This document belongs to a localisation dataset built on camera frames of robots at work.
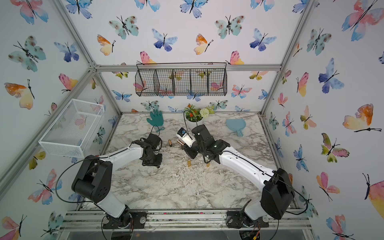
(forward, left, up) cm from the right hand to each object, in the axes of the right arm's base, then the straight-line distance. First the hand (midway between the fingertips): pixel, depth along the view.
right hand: (186, 143), depth 78 cm
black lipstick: (0, +3, +1) cm, 3 cm away
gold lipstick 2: (-2, -13, -19) cm, 23 cm away
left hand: (-2, +17, -19) cm, 25 cm away
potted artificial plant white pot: (+25, -2, -6) cm, 26 cm away
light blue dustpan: (+33, -34, -22) cm, 53 cm away
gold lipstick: (-2, -1, -18) cm, 18 cm away
